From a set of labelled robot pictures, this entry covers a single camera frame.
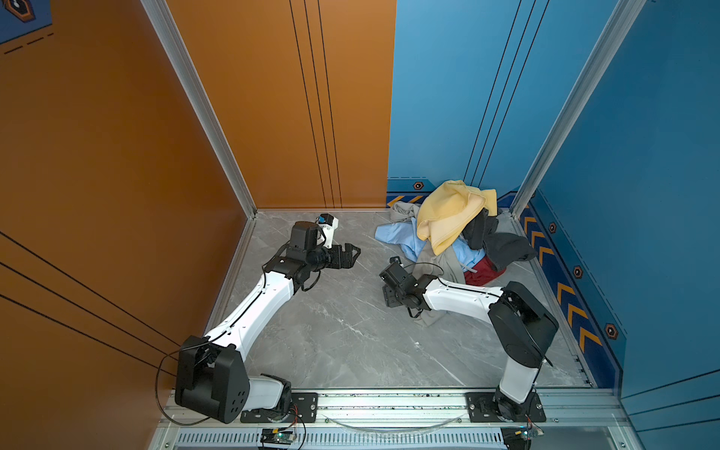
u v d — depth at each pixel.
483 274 0.96
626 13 0.70
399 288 0.71
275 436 0.71
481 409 0.72
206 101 0.87
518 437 0.71
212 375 0.41
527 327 0.48
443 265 0.94
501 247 1.03
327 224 0.72
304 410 0.74
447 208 0.99
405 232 1.07
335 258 0.71
